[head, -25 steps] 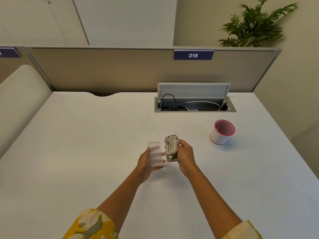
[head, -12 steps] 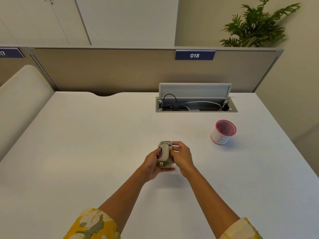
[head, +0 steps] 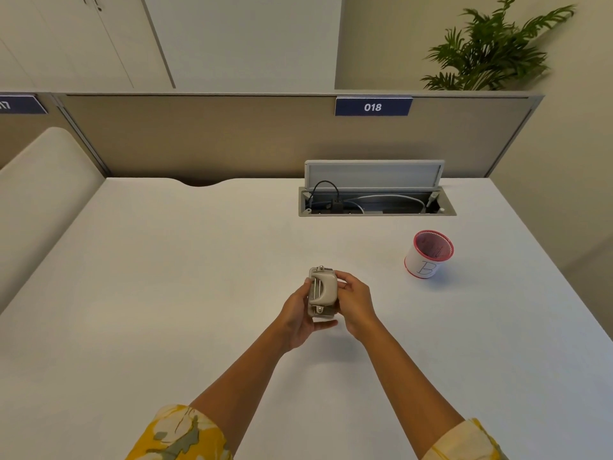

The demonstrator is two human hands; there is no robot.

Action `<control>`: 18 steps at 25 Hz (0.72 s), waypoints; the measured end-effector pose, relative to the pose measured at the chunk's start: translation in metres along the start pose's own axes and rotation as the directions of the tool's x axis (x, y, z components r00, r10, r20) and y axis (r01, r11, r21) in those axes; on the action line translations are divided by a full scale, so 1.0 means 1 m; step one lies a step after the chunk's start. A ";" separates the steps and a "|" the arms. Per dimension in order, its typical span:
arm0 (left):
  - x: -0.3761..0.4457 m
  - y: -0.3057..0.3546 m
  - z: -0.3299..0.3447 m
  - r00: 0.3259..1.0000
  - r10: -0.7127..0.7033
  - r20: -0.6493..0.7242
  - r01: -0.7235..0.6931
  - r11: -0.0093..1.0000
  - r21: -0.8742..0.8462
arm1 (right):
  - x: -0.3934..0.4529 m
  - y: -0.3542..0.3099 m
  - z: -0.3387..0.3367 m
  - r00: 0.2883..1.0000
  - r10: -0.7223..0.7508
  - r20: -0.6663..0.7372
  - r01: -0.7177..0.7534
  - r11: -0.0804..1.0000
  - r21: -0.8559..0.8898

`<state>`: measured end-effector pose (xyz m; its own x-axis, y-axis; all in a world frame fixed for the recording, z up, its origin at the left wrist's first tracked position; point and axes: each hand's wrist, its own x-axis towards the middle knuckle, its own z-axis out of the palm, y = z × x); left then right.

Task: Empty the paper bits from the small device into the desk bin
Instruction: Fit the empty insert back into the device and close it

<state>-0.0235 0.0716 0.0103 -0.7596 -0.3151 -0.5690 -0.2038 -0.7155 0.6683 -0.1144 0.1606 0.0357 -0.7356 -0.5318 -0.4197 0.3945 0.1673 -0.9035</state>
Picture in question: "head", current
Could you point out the person's left hand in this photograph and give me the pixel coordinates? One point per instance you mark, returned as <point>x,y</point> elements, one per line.
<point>294,320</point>

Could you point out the person's right hand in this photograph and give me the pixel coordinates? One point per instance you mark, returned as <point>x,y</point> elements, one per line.
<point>357,304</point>

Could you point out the white paper cup red rim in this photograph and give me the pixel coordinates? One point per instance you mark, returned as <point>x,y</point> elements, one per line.
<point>416,268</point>

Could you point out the person's left forearm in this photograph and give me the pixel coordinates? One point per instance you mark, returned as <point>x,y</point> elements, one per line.
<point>239,388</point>

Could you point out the person's right forearm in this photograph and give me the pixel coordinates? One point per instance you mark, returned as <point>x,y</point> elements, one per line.
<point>412,392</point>

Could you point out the black plug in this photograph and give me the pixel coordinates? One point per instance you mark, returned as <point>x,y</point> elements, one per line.
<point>335,204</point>

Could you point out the yellow floral left sleeve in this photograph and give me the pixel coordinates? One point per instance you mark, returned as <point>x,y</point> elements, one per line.
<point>182,438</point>

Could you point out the yellow floral sleeve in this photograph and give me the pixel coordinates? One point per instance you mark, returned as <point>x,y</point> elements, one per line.
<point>464,445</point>
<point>182,438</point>

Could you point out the yellow floral right sleeve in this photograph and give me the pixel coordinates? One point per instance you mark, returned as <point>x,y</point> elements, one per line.
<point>464,445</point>

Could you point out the blue number sign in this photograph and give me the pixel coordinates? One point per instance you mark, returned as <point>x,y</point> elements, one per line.
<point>372,107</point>
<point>21,105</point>

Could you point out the wide beige partition panel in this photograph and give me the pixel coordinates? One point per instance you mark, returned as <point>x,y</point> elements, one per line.
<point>191,134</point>

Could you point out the white rounded side panel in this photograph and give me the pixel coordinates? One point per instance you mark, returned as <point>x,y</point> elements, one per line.
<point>38,205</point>

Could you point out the green potted plant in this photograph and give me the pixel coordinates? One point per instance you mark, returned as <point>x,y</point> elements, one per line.
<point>493,47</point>

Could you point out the narrow beige partition panel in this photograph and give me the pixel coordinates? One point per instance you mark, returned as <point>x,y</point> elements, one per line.
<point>19,134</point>

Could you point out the white cabinets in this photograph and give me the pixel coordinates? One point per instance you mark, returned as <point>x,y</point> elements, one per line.
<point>72,43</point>

